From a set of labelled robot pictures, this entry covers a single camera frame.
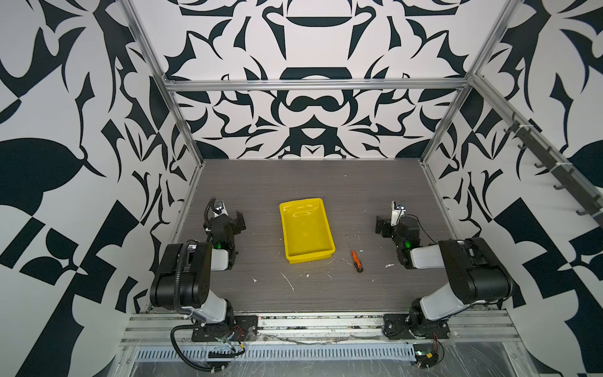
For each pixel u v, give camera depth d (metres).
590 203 0.51
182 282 0.43
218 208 0.79
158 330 0.76
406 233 0.73
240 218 0.89
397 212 0.83
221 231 0.70
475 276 0.45
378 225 0.89
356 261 0.87
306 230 0.93
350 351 0.71
